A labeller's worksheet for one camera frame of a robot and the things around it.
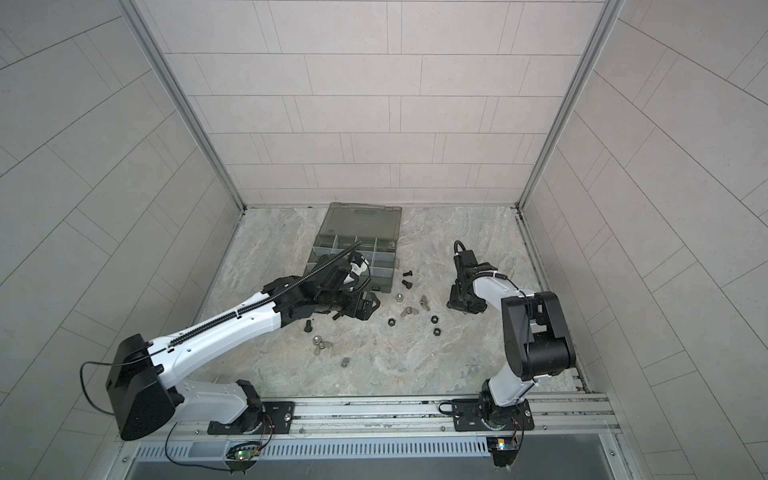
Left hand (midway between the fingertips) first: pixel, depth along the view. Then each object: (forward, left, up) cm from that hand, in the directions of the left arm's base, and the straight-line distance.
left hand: (377, 299), depth 75 cm
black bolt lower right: (+12, -8, -14) cm, 21 cm away
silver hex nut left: (-6, +18, -15) cm, 24 cm away
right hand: (+7, -25, -17) cm, 31 cm away
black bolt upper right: (+16, -9, -15) cm, 24 cm away
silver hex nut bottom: (-11, +9, -14) cm, 20 cm away
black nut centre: (0, -3, -15) cm, 15 cm away
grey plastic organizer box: (+36, +5, -16) cm, 40 cm away
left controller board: (-32, +29, -12) cm, 44 cm away
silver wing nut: (+6, -13, -14) cm, 21 cm away
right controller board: (-30, -30, -15) cm, 45 cm away
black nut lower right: (-3, -17, -14) cm, 22 cm away
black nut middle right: (+1, -16, -15) cm, 22 cm away
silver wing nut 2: (-7, +16, -14) cm, 22 cm away
